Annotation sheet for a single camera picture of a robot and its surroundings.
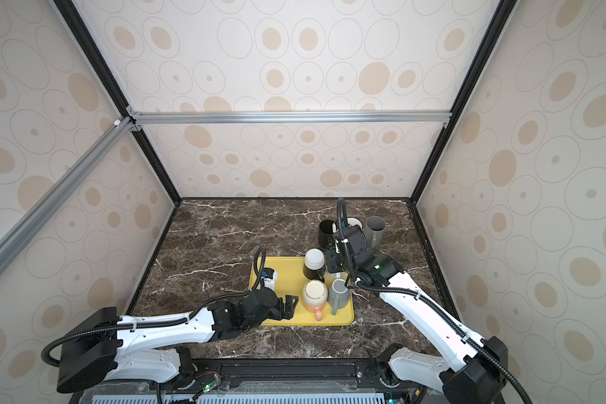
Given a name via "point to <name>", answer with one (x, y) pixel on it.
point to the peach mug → (315, 296)
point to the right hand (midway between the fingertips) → (333, 252)
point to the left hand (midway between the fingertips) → (295, 299)
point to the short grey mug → (339, 295)
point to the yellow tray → (291, 279)
